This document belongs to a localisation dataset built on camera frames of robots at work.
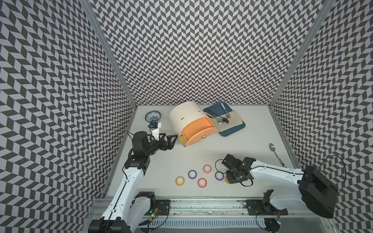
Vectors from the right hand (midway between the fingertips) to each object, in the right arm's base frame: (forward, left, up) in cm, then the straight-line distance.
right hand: (233, 182), depth 82 cm
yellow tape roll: (0, +30, +2) cm, 30 cm away
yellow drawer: (+16, +28, +19) cm, 38 cm away
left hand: (+18, +34, +21) cm, 44 cm away
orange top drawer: (+17, +20, +27) cm, 38 cm away
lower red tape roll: (-1, +18, +1) cm, 18 cm away
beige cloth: (+43, -8, +2) cm, 44 cm away
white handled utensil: (+49, -4, +3) cm, 49 cm away
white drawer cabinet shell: (+32, +28, +23) cm, 49 cm away
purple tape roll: (+4, +23, +1) cm, 24 cm away
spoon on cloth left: (+43, +3, +2) cm, 44 cm away
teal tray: (+57, +5, 0) cm, 57 cm away
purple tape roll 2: (+1, +8, +1) cm, 9 cm away
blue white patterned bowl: (+48, +54, +4) cm, 72 cm away
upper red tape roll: (+7, +14, +1) cm, 16 cm away
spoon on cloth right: (+43, -2, +2) cm, 44 cm away
